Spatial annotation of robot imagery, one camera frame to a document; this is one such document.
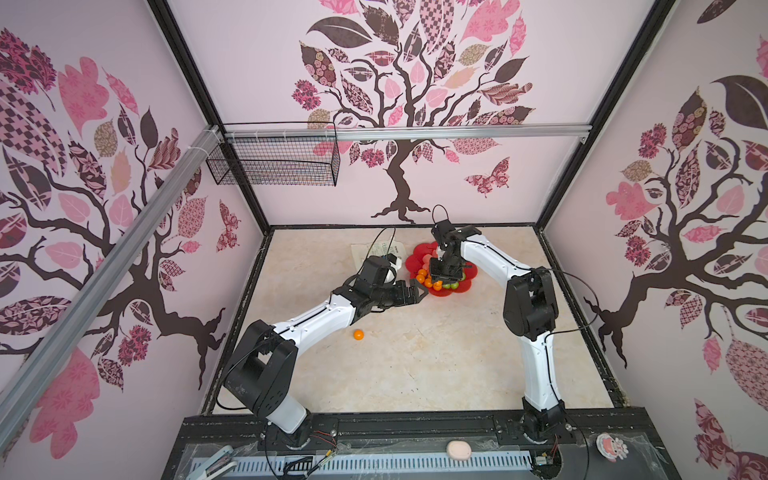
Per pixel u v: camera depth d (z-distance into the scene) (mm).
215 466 673
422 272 1006
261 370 441
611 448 684
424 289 999
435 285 967
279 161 1219
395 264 794
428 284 979
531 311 565
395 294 756
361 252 1101
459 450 700
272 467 696
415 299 740
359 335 894
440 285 965
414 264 1039
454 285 997
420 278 1002
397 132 928
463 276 1004
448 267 835
